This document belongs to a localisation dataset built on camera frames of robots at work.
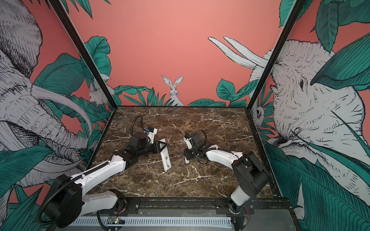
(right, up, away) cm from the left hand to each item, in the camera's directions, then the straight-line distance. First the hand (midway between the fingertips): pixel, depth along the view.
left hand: (166, 142), depth 81 cm
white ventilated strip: (-3, -38, -11) cm, 40 cm away
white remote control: (-1, -8, -1) cm, 8 cm away
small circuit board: (-23, -37, -11) cm, 45 cm away
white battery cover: (+11, -13, +7) cm, 19 cm away
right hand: (+10, -7, +7) cm, 14 cm away
